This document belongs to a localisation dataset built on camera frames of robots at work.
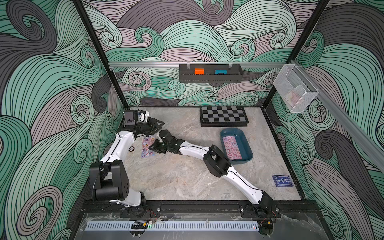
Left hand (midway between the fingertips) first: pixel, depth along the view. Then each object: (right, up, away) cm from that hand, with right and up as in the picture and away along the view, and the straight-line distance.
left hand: (162, 123), depth 83 cm
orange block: (+22, +33, +12) cm, 41 cm away
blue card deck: (+68, -32, -1) cm, 75 cm away
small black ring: (-23, -17, +13) cm, 31 cm away
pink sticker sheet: (-13, -13, +15) cm, 24 cm away
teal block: (+33, +33, +12) cm, 48 cm away
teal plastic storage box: (+52, -17, +12) cm, 56 cm away
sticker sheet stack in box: (+43, -17, +12) cm, 48 cm away
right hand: (-11, -16, +13) cm, 24 cm away
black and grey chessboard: (+38, +4, +28) cm, 47 cm away
